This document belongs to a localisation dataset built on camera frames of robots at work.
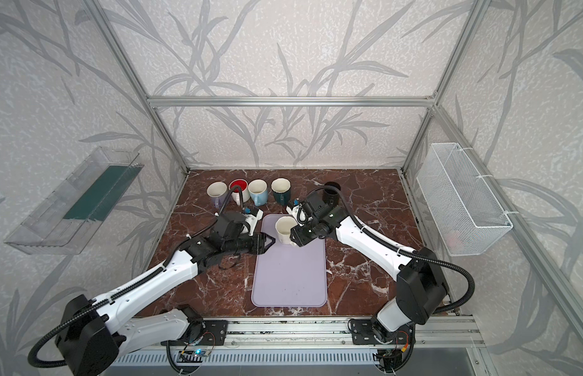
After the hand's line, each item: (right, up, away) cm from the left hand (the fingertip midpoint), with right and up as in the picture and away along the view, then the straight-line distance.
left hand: (275, 235), depth 78 cm
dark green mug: (-1, +16, +27) cm, 31 cm away
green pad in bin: (-45, +14, -13) cm, 49 cm away
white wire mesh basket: (+53, +9, -16) cm, 56 cm away
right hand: (+7, +2, +5) cm, 9 cm away
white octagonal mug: (+2, +1, +11) cm, 11 cm away
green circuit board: (-26, -37, -5) cm, 45 cm away
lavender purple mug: (-30, +15, +27) cm, 43 cm away
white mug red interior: (-17, +15, +26) cm, 35 cm away
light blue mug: (-11, +15, +27) cm, 32 cm away
